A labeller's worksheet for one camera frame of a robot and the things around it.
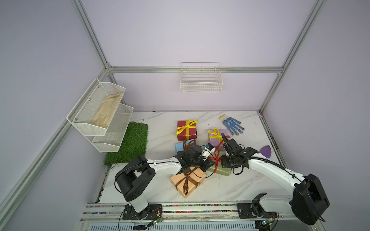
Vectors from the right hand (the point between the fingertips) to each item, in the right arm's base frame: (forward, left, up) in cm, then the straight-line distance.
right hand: (226, 164), depth 85 cm
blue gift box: (+12, +28, +2) cm, 30 cm away
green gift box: (-3, +4, +1) cm, 6 cm away
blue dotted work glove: (+35, -12, -5) cm, 37 cm away
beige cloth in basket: (+23, +69, +25) cm, 77 cm away
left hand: (0, +8, +2) cm, 9 cm away
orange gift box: (-12, +17, +16) cm, 26 cm away
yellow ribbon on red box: (+28, +23, +3) cm, 36 cm away
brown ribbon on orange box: (-8, +23, +2) cm, 25 cm away
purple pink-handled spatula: (+12, -31, -5) cm, 33 cm away
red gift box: (+21, +27, 0) cm, 34 cm away
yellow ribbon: (+22, +3, +3) cm, 22 cm away
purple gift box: (+18, +4, +2) cm, 19 cm away
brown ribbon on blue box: (+14, +21, +2) cm, 25 cm away
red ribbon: (+3, +5, +1) cm, 6 cm away
